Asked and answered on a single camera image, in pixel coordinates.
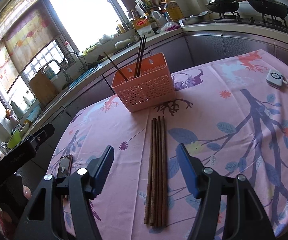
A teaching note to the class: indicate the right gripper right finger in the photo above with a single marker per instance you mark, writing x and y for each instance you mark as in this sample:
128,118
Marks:
245,216

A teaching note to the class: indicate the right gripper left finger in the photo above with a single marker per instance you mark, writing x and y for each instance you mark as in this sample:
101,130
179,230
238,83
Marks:
43,217

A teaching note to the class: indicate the brown wooden chopstick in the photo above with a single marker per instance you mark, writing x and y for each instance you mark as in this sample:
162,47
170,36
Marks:
160,173
164,172
153,184
149,180
156,170

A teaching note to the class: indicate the chrome kitchen faucet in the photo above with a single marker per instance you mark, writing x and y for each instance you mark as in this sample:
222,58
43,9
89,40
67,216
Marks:
60,68

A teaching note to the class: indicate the person's left hand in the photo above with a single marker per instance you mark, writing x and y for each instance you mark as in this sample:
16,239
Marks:
5,216

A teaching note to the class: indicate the green plastic bowl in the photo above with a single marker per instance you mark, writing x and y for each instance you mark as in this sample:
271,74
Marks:
15,139

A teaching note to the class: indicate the smartphone with pink case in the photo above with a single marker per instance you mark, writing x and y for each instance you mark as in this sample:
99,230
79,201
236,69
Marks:
65,164

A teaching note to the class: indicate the pink floral tablecloth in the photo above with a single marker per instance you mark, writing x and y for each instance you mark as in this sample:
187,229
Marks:
225,114

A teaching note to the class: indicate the wooden cutting board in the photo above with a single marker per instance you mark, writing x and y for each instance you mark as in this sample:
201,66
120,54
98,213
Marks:
43,89

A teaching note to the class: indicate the white round-button device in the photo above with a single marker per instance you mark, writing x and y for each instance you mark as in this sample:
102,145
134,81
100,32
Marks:
275,79

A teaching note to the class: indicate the blue sink mat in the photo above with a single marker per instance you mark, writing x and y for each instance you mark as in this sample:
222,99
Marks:
84,75

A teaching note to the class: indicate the pink plastic utensil basket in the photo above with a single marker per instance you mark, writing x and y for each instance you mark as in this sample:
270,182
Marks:
153,87

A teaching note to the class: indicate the dark chopstick in basket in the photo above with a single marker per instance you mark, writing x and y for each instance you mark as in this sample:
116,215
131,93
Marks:
138,55
116,66
141,57

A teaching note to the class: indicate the gas stove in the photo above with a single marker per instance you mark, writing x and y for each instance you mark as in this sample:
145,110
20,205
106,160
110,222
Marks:
271,22

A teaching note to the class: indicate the black wok with lid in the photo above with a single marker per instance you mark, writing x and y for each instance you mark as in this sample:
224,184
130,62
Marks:
223,6

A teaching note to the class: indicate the yellow red seasoning box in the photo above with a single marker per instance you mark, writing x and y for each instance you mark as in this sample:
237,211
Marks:
140,23

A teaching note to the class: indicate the white plastic jug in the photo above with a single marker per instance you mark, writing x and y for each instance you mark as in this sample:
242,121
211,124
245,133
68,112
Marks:
159,18

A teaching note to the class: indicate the yellow cooking oil bottle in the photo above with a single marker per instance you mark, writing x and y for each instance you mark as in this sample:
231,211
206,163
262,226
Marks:
173,10

